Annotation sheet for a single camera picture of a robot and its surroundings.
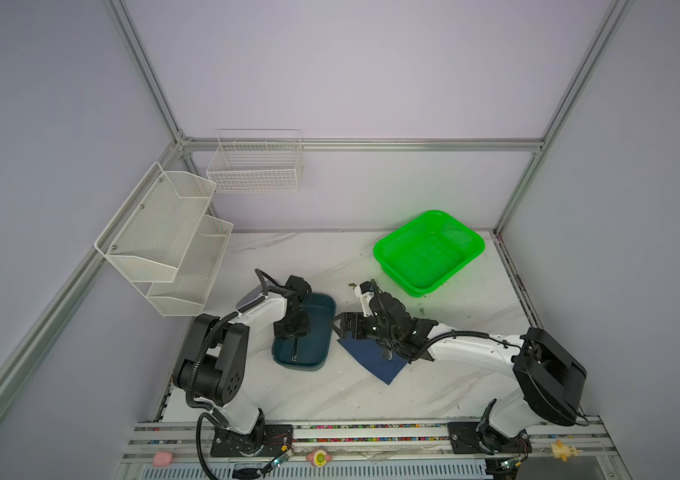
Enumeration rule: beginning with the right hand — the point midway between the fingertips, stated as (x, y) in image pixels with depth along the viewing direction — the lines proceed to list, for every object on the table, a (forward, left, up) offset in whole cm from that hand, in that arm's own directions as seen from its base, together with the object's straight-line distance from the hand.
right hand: (337, 323), depth 80 cm
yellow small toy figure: (-27, -54, -10) cm, 61 cm away
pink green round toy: (-30, +3, -9) cm, 31 cm away
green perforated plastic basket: (+39, -33, -14) cm, 52 cm away
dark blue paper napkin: (-3, -9, -13) cm, 16 cm away
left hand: (+2, +13, -11) cm, 18 cm away
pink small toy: (-30, +41, -12) cm, 53 cm away
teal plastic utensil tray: (-2, +8, -12) cm, 15 cm away
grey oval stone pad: (0, +18, +16) cm, 24 cm away
